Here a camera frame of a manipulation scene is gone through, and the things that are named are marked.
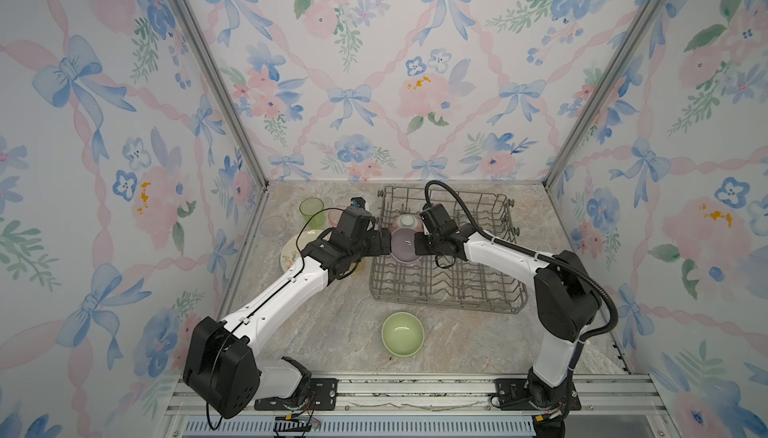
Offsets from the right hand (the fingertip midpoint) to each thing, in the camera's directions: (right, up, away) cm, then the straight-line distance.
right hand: (417, 241), depth 93 cm
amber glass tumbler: (-15, -4, -24) cm, 29 cm away
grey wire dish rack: (+17, -13, +1) cm, 21 cm away
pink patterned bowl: (-2, +6, +5) cm, 8 cm away
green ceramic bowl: (-5, -24, -12) cm, 28 cm away
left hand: (-12, +3, -12) cm, 17 cm away
